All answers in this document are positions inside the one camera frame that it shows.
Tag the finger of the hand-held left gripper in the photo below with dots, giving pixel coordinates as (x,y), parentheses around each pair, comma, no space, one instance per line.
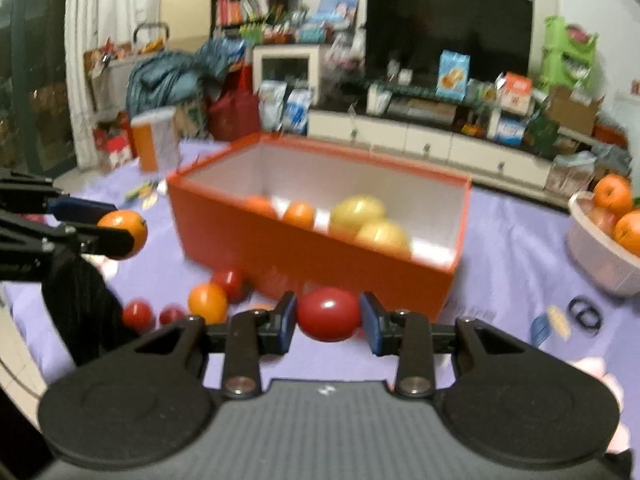
(100,242)
(80,209)

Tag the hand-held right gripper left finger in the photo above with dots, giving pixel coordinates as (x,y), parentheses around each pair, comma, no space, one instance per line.
(284,322)

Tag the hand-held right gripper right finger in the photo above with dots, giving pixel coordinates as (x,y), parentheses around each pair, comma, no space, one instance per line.
(372,322)

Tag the small orange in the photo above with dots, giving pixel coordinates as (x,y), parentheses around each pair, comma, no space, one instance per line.
(206,302)
(257,205)
(125,220)
(299,214)

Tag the small red tomato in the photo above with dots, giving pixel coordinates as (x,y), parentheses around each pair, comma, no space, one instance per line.
(327,312)
(137,314)
(227,282)
(171,316)

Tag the orange cardboard box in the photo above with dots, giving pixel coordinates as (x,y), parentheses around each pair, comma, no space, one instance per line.
(300,260)

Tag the yellow green pear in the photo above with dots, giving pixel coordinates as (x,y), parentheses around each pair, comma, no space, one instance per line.
(357,212)
(384,239)

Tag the red white carton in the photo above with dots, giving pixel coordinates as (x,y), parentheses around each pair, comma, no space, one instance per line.
(117,152)

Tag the black velvet cloth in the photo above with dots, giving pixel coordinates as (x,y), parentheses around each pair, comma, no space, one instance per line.
(80,310)

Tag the orange white canister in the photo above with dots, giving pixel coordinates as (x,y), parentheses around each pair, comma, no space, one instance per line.
(147,145)

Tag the purple floral tablecloth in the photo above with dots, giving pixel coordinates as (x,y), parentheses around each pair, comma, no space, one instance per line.
(500,270)

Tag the blue jacket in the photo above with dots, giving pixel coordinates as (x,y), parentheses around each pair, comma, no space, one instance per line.
(160,80)

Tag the white curtain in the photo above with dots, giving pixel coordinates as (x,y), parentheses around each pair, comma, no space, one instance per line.
(100,35)

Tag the red bag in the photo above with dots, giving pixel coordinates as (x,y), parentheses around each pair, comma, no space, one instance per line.
(232,115)

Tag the white television cabinet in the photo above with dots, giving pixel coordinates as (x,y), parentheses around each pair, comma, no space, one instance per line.
(380,132)

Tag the white blue bag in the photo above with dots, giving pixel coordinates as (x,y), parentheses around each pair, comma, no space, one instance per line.
(297,110)

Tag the white standing air conditioner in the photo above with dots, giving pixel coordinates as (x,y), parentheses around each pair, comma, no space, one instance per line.
(185,5)

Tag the blue white box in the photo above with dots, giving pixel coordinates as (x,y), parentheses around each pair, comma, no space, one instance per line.
(510,132)

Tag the white colander bowl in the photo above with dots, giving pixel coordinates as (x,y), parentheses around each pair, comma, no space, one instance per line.
(600,260)

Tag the clear plastic container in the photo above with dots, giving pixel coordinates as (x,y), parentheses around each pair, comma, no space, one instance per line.
(570,172)

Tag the dark green bag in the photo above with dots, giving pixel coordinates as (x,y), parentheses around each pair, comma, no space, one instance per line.
(542,132)

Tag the dark bookshelf with books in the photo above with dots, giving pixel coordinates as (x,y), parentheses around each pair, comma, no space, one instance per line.
(240,5)

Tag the white cabinet with window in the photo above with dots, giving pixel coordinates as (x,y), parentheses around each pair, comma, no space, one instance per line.
(285,50)

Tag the blue snack bag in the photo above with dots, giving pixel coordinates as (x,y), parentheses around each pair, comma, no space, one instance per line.
(452,75)

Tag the orange white carton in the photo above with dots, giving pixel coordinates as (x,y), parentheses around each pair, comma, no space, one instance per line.
(515,92)

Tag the brown cardboard box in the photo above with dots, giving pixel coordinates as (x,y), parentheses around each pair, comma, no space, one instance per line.
(570,115)

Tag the black television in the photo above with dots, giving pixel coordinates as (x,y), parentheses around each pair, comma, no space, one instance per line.
(450,25)

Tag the blue picture board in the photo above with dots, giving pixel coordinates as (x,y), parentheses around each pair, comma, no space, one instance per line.
(337,10)

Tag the green plastic rack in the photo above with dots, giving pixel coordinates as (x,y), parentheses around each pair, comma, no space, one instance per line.
(555,60)

